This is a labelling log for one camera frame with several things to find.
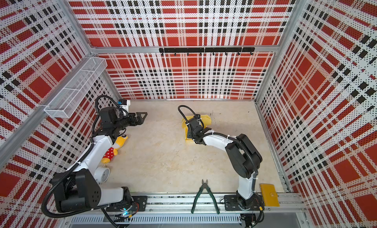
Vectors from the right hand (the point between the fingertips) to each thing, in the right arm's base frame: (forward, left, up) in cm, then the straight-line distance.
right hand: (194, 131), depth 95 cm
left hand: (+2, +30, +16) cm, 34 cm away
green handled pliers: (-31, -6, -6) cm, 33 cm away
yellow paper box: (+5, -8, +7) cm, 12 cm away
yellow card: (-37, -40, -5) cm, 54 cm away
